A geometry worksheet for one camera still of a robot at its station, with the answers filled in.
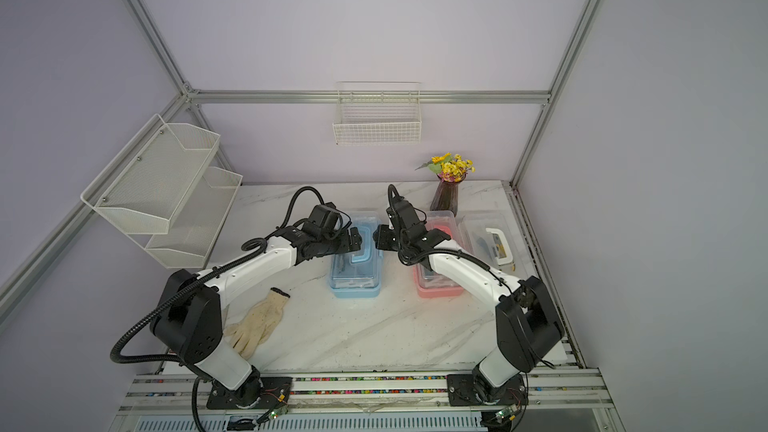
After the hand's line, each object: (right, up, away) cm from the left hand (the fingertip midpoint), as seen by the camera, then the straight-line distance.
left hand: (348, 244), depth 89 cm
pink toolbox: (+23, -11, -5) cm, 26 cm away
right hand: (+10, +2, -3) cm, 11 cm away
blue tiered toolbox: (+3, -9, +3) cm, 10 cm away
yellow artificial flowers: (+31, +24, +2) cm, 39 cm away
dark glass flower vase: (+31, +15, +12) cm, 37 cm away
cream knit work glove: (-25, -22, -5) cm, 34 cm away
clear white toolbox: (+43, +2, +3) cm, 43 cm away
